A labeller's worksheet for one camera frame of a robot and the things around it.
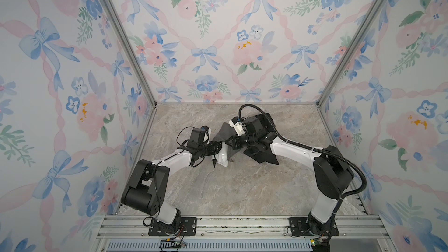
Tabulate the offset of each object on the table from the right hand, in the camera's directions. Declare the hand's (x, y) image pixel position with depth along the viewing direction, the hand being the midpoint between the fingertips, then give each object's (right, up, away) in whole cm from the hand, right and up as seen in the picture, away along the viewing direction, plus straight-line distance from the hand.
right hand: (221, 137), depth 89 cm
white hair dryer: (+1, -9, +1) cm, 9 cm away
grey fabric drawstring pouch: (+2, +3, +5) cm, 6 cm away
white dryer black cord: (-3, -11, -3) cm, 12 cm away
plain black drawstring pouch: (+26, +7, +12) cm, 30 cm away
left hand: (-1, -5, +3) cm, 6 cm away
